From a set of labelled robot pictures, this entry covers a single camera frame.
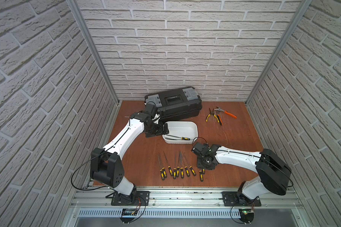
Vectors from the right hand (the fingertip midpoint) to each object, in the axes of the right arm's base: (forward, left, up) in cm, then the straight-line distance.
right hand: (202, 165), depth 85 cm
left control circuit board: (-22, +43, -2) cm, 48 cm away
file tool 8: (-6, +2, +1) cm, 6 cm away
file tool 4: (-1, +15, +1) cm, 15 cm away
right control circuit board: (-26, -18, -1) cm, 32 cm away
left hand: (+17, +22, +16) cm, 32 cm away
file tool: (-1, +24, +1) cm, 24 cm away
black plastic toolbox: (+37, +14, +18) cm, 43 cm away
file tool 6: (-1, +10, 0) cm, 10 cm away
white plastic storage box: (+25, +11, +1) cm, 27 cm away
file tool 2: (0, +21, +1) cm, 21 cm away
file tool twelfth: (+19, +10, +1) cm, 22 cm away
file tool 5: (-1, +13, +1) cm, 13 cm away
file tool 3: (-1, +17, +1) cm, 17 cm away
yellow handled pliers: (+41, -15, +1) cm, 44 cm away
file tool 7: (-1, +7, 0) cm, 7 cm away
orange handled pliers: (+38, -21, +1) cm, 43 cm away
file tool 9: (-3, 0, 0) cm, 3 cm away
